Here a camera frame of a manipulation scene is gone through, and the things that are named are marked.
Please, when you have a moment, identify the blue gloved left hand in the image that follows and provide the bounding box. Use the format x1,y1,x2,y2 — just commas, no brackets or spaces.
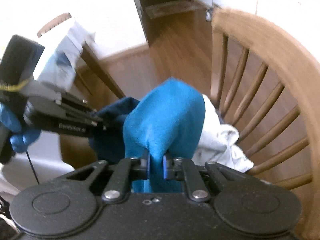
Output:
1,103,41,153

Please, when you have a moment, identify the brown door mat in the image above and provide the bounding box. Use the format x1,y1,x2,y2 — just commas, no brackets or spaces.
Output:
144,0,204,19

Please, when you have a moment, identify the blue two-tone garment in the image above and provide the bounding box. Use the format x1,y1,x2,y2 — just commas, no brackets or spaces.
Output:
89,78,206,193

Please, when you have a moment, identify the white crumpled cloth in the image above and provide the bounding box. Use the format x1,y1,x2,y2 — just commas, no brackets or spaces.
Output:
192,95,254,173

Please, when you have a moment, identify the near wooden spindle chair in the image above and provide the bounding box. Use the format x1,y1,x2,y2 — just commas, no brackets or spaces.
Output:
209,9,319,239

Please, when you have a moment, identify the light blue hanging garment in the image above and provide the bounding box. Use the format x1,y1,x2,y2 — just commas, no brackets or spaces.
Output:
33,21,91,91

